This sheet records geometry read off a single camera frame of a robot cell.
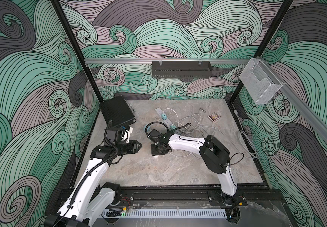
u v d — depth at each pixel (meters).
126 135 0.64
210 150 0.56
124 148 0.64
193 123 1.06
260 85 0.78
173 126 0.95
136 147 0.72
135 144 0.68
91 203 0.52
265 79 0.74
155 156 0.84
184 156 0.89
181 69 0.98
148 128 0.74
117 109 1.09
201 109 1.14
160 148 0.69
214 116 1.07
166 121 1.04
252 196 0.74
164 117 1.01
